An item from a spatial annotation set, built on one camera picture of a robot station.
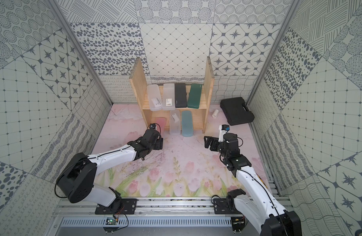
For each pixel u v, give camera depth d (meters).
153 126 0.80
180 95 0.84
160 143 0.83
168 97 0.85
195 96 0.84
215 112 1.10
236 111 1.13
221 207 0.73
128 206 0.74
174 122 1.01
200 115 1.07
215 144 0.72
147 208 0.74
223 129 0.71
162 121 1.01
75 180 0.43
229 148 0.61
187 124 1.00
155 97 0.84
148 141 0.69
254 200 0.47
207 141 0.73
